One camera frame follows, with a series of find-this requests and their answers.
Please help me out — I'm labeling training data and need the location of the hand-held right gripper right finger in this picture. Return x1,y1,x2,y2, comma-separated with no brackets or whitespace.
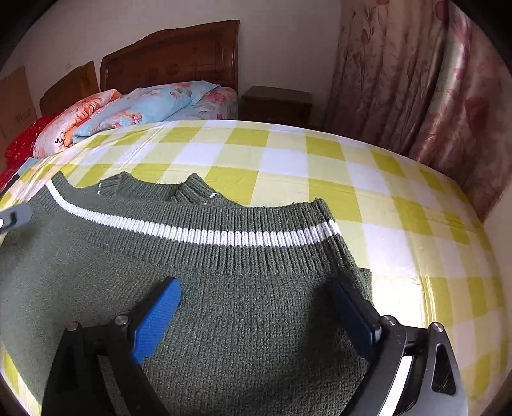
329,279,468,416

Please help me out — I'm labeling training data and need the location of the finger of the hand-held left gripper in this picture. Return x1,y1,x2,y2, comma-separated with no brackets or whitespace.
0,204,33,231

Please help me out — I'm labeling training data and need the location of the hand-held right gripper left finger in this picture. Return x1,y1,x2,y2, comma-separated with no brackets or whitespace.
41,277,182,416

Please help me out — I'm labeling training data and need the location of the green knit sweater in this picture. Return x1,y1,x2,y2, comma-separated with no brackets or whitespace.
0,171,372,416

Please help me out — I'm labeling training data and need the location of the red quilt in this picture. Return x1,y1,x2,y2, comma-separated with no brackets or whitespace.
0,116,57,188

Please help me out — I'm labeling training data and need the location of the light wooden wardrobe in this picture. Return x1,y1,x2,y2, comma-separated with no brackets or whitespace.
0,66,38,169

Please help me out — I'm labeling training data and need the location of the pink floral pillow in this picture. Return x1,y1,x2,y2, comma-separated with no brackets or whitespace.
33,89,123,158

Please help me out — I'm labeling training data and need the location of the yellow checkered bed sheet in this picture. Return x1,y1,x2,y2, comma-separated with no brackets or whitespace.
0,119,497,416

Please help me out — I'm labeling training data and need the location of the small wooden headboard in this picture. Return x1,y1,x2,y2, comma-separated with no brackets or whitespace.
39,61,100,116

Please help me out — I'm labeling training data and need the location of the blue floral quilt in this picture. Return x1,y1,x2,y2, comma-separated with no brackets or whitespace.
73,80,220,137

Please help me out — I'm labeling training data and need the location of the dark wooden nightstand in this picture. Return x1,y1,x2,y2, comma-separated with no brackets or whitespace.
240,86,313,125

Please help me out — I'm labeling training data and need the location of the large wooden headboard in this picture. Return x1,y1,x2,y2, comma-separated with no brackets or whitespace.
100,19,241,94

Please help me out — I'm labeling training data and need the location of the pink floral curtain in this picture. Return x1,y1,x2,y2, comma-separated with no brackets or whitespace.
324,0,508,222

